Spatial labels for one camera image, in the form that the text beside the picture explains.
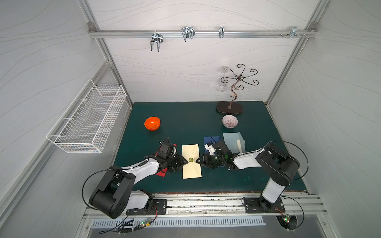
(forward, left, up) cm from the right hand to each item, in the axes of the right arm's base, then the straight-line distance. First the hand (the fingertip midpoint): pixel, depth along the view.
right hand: (196, 162), depth 87 cm
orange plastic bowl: (+27, +33, +2) cm, 42 cm away
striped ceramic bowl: (+33, -23, -1) cm, 40 cm away
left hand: (-2, +5, +1) cm, 6 cm away
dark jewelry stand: (+48, -27, -2) cm, 55 cm away
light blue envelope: (+17, -25, -3) cm, 30 cm away
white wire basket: (+3, +52, +29) cm, 60 cm away
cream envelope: (-3, +2, -2) cm, 5 cm away
